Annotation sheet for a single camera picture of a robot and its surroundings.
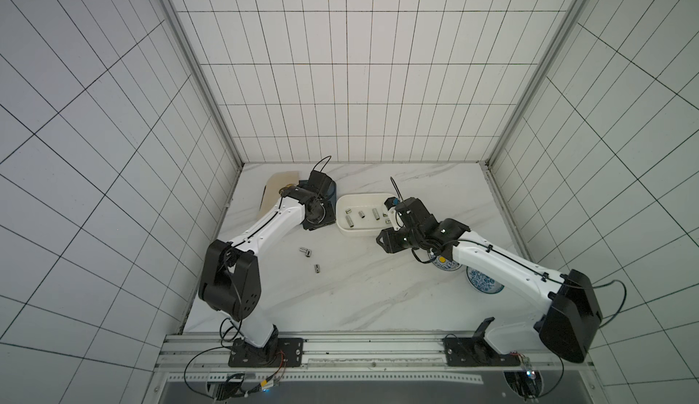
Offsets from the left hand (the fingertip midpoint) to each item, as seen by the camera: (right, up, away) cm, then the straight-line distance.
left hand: (324, 225), depth 87 cm
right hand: (+15, -4, -7) cm, 17 cm away
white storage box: (+9, +6, +17) cm, 20 cm away
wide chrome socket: (-6, -10, +5) cm, 13 cm away
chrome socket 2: (-3, -15, +2) cm, 15 cm away
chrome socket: (+13, +2, +15) cm, 19 cm away
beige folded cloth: (-24, +14, +25) cm, 37 cm away
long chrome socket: (+8, -1, +13) cm, 16 cm away
